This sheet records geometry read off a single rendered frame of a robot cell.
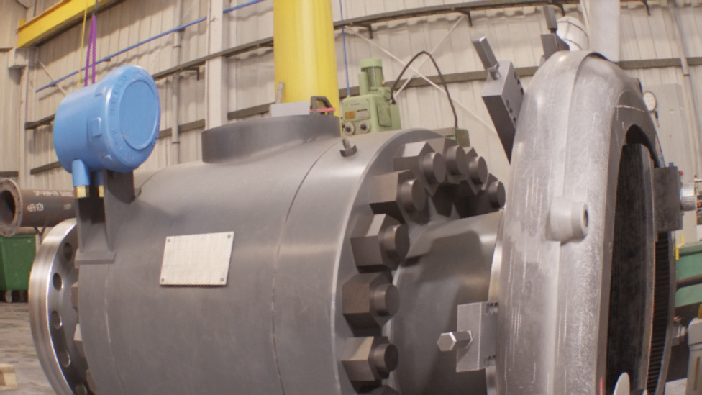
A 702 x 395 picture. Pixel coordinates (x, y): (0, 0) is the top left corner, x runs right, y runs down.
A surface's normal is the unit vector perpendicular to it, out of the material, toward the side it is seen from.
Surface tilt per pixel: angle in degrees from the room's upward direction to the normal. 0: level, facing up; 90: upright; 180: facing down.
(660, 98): 90
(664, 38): 90
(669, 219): 86
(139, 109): 90
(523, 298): 80
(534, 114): 46
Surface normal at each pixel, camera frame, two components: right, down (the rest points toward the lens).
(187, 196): -0.37, -0.78
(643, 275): -0.50, -0.06
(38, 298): -0.49, -0.29
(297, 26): -0.13, -0.03
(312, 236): -0.46, -0.54
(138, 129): 0.87, -0.10
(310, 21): 0.25, -0.06
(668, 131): -0.71, 0.04
